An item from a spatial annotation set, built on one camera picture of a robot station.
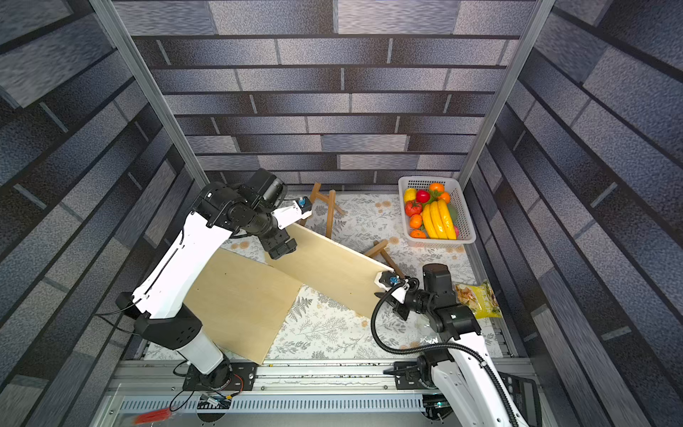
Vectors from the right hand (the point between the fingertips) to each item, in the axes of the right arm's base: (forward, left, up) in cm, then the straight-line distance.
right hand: (381, 285), depth 76 cm
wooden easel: (+22, -2, -12) cm, 25 cm away
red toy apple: (+42, -20, -5) cm, 47 cm away
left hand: (+7, +26, +17) cm, 32 cm away
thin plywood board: (+1, +47, -16) cm, 50 cm away
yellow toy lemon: (+45, -16, -7) cm, 49 cm away
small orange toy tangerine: (+32, -16, -9) cm, 37 cm away
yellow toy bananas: (+30, -24, -6) cm, 39 cm away
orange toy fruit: (+49, -27, -5) cm, 56 cm away
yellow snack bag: (+1, -33, -11) cm, 34 cm away
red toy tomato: (+39, -16, -8) cm, 43 cm away
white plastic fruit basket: (+25, -34, -8) cm, 43 cm away
